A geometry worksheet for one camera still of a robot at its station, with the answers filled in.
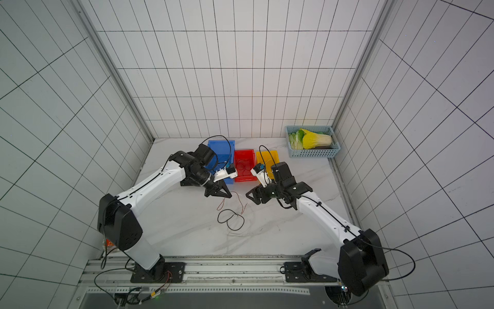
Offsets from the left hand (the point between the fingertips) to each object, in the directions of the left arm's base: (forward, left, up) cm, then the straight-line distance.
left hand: (223, 196), depth 75 cm
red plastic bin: (+30, -7, -15) cm, 35 cm away
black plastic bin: (+2, +12, +8) cm, 14 cm away
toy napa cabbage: (+42, -46, -11) cm, 64 cm away
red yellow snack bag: (-14, +47, -14) cm, 52 cm away
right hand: (+4, -9, -3) cm, 10 cm away
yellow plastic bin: (+28, -20, -10) cm, 36 cm away
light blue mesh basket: (+35, -51, -13) cm, 63 cm away
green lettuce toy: (+42, -37, -11) cm, 58 cm away
